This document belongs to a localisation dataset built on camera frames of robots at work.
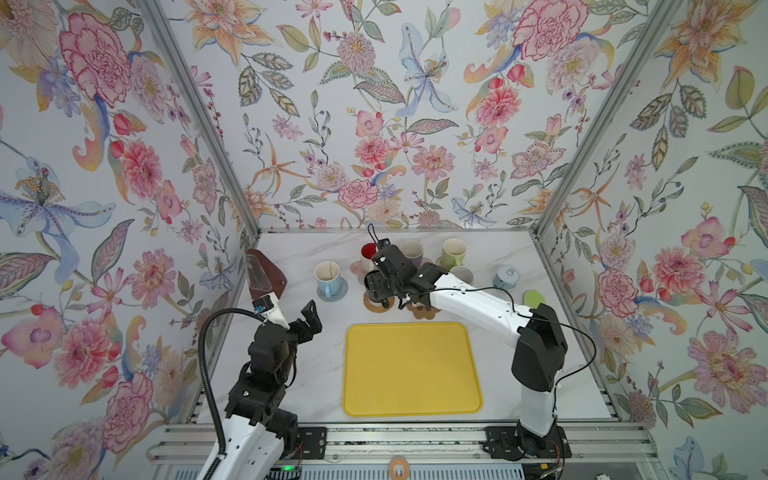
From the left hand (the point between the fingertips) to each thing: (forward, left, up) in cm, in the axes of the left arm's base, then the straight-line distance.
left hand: (306, 308), depth 76 cm
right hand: (+12, -19, -4) cm, 23 cm away
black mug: (+4, -18, +3) cm, 19 cm away
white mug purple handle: (+34, -31, -17) cm, 49 cm away
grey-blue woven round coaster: (+18, -6, -20) cm, 28 cm away
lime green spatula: (+15, -71, -21) cm, 75 cm away
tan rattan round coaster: (+11, -18, -20) cm, 29 cm away
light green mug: (+27, -44, -10) cm, 52 cm away
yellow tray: (-8, -27, -21) cm, 35 cm away
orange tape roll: (-31, -23, -20) cm, 43 cm away
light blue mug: (+22, -1, -15) cm, 26 cm away
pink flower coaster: (+27, -10, -19) cm, 35 cm away
